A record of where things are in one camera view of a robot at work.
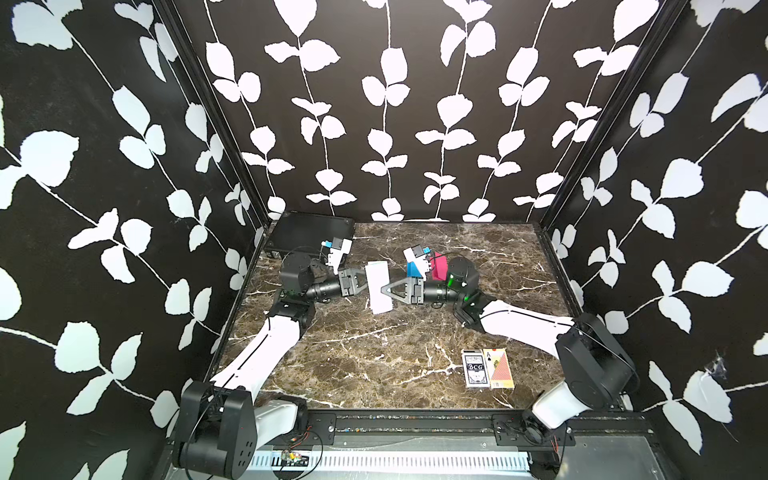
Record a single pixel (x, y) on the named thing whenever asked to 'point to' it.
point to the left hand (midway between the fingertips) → (379, 277)
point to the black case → (308, 230)
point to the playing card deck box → (474, 368)
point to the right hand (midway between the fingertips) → (384, 292)
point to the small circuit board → (294, 458)
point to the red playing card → (498, 369)
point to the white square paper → (377, 273)
